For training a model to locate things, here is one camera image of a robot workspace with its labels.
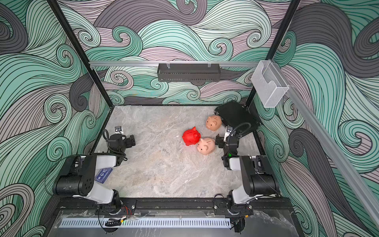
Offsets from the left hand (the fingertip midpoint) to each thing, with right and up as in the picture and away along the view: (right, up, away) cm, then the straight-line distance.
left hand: (124, 135), depth 94 cm
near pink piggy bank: (+52, -5, -8) cm, 53 cm away
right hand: (+65, 0, -1) cm, 65 cm away
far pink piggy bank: (+59, +8, +4) cm, 60 cm away
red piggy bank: (+43, -1, -3) cm, 43 cm away
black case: (+80, +13, +20) cm, 84 cm away
